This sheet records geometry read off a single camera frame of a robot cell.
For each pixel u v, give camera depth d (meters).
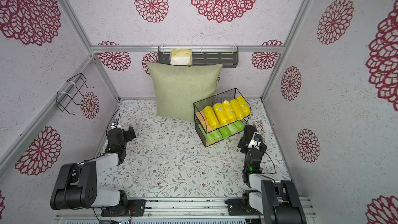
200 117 0.90
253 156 0.67
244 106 0.89
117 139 0.71
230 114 0.85
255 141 0.73
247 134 0.97
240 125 0.98
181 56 0.90
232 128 0.97
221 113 0.85
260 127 1.00
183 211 0.73
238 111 0.88
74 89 0.80
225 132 0.95
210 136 0.93
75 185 0.43
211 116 0.85
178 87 0.87
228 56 0.95
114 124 0.76
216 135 0.94
